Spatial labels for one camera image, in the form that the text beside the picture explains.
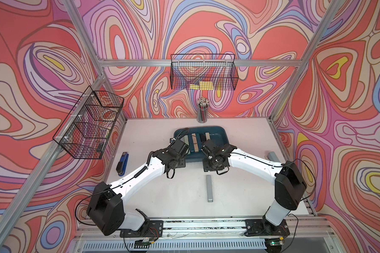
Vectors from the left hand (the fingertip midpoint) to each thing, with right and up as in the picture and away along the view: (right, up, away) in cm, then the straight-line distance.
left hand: (181, 161), depth 83 cm
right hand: (+16, -5, +1) cm, 17 cm away
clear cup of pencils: (+14, +32, +25) cm, 42 cm away
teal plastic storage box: (+9, +13, +22) cm, 27 cm away
